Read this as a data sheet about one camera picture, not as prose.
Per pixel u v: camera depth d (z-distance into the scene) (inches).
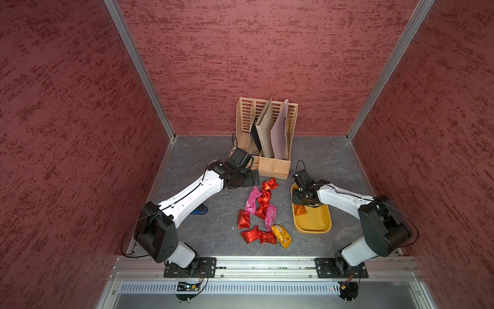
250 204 35.1
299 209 34.4
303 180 29.1
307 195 26.3
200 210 20.0
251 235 31.2
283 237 31.1
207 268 29.1
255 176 29.2
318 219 34.4
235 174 22.8
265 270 30.0
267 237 30.8
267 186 37.3
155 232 16.3
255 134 35.4
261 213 33.7
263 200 35.8
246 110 42.8
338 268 26.3
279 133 36.5
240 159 24.6
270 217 32.7
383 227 17.8
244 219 33.5
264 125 35.1
